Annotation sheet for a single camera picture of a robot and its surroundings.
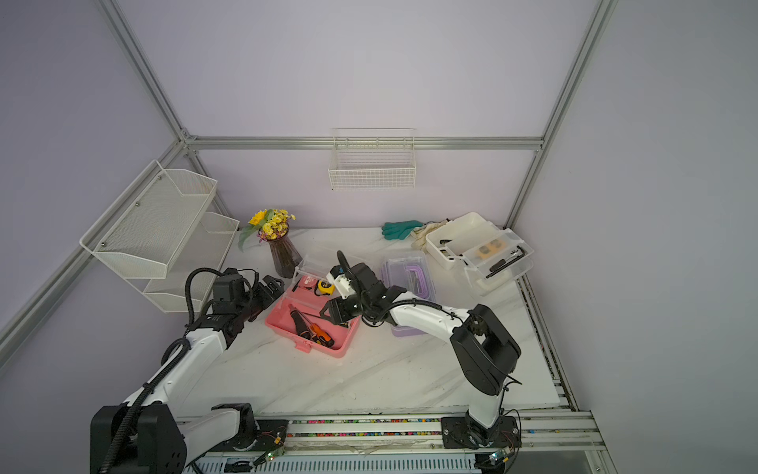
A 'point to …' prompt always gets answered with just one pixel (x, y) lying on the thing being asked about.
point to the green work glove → (399, 230)
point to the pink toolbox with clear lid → (302, 292)
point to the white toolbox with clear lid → (490, 254)
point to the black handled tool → (301, 325)
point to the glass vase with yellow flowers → (272, 225)
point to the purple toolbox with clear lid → (412, 271)
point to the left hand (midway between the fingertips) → (274, 293)
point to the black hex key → (506, 264)
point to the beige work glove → (419, 233)
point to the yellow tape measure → (326, 288)
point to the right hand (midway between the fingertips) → (331, 314)
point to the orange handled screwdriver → (322, 335)
